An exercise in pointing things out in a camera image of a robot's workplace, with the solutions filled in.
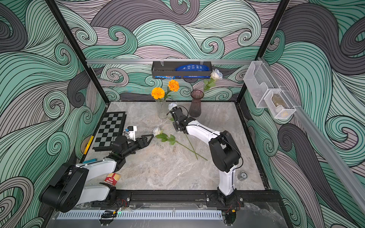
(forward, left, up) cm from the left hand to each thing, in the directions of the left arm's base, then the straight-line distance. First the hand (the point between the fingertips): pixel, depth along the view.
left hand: (150, 135), depth 84 cm
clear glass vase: (+26, -5, -4) cm, 26 cm away
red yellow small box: (-22, +21, -11) cm, 32 cm away
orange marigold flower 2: (+23, -14, +20) cm, 34 cm away
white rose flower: (+7, -3, -9) cm, 11 cm away
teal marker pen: (-12, +36, -10) cm, 40 cm away
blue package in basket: (+39, -26, +23) cm, 52 cm away
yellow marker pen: (0, +44, -12) cm, 45 cm away
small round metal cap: (-21, -53, -8) cm, 57 cm away
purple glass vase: (+26, -29, -1) cm, 39 cm away
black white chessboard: (+13, +31, -10) cm, 35 cm away
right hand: (+13, -20, -3) cm, 24 cm away
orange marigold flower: (+16, -5, +21) cm, 27 cm away
